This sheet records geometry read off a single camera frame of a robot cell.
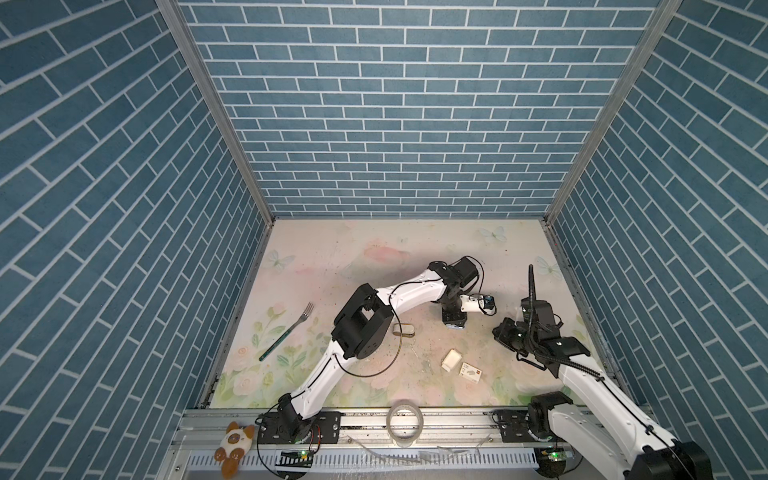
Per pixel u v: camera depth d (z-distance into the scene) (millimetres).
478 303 817
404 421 768
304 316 937
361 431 747
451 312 822
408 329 867
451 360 849
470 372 824
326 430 738
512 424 739
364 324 560
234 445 688
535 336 641
